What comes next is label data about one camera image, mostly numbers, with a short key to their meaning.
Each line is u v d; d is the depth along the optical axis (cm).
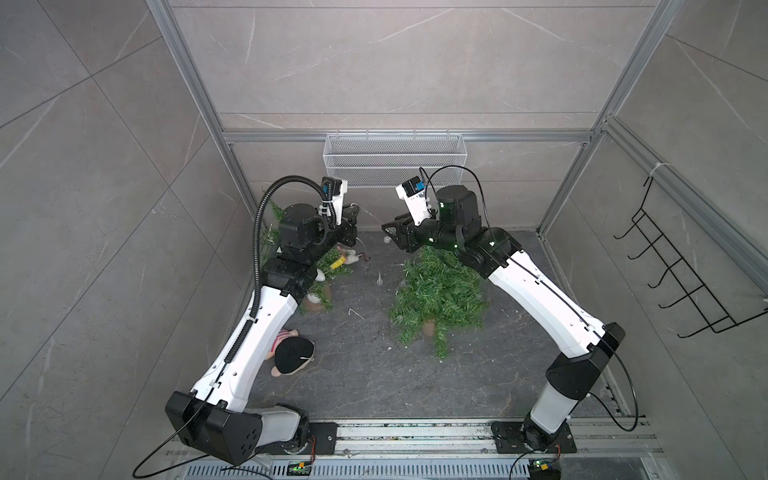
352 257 107
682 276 67
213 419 37
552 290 46
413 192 56
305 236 51
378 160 100
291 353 79
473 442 74
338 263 86
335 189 54
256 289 45
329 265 85
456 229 51
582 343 43
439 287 64
